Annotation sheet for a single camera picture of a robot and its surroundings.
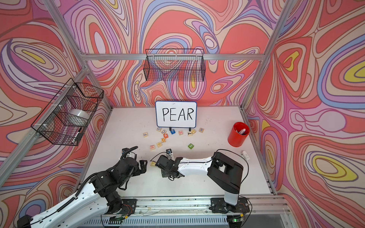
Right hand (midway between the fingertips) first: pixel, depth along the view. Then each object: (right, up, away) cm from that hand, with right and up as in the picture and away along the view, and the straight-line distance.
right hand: (171, 173), depth 86 cm
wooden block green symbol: (-9, +16, +10) cm, 21 cm away
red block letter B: (-5, +21, +15) cm, 26 cm away
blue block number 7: (-1, +24, +18) cm, 30 cm away
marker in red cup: (+46, +25, +6) cm, 53 cm away
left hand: (-16, +7, -7) cm, 19 cm away
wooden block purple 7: (+12, +22, +15) cm, 30 cm away
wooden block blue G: (-7, +24, +18) cm, 31 cm away
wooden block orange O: (-6, +19, +12) cm, 23 cm away
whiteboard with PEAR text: (+7, +37, +15) cm, 40 cm away
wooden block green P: (-8, +10, -15) cm, 20 cm away
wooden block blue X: (+21, +25, +18) cm, 37 cm away
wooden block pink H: (-14, +14, +9) cm, 21 cm away
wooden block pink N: (+6, +23, +16) cm, 29 cm away
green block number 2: (+13, +15, +10) cm, 22 cm away
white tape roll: (-45, +34, -16) cm, 59 cm away
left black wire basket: (-51, +34, -16) cm, 63 cm away
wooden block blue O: (-11, +26, +18) cm, 33 cm away
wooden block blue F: (-20, +22, +16) cm, 34 cm away
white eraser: (+47, +11, +3) cm, 48 cm away
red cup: (+44, +23, +8) cm, 51 cm away
